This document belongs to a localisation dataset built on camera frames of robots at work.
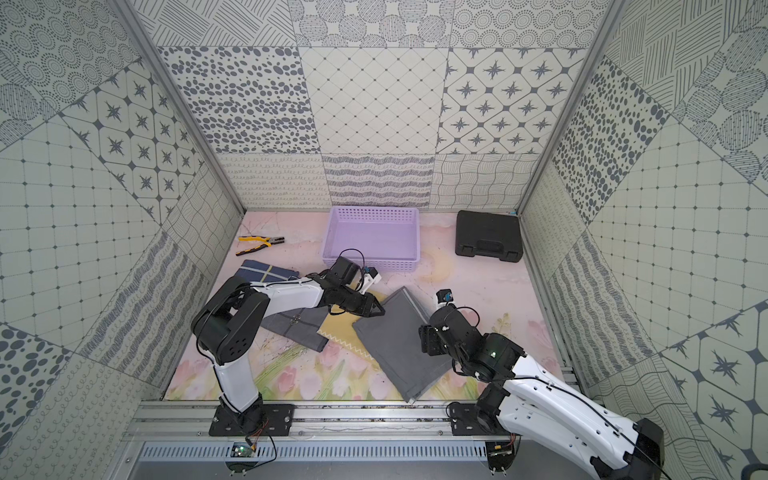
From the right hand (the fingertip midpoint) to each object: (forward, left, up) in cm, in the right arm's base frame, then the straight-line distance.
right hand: (433, 332), depth 77 cm
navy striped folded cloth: (+24, +58, -9) cm, 63 cm away
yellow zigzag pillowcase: (+5, +27, -9) cm, 29 cm away
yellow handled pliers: (+38, +59, -9) cm, 71 cm away
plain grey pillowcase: (+2, +11, -11) cm, 16 cm away
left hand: (+11, +14, -7) cm, 19 cm away
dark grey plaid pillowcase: (+6, +39, -10) cm, 41 cm away
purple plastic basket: (+43, +15, -12) cm, 47 cm away
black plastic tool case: (+43, -25, -11) cm, 51 cm away
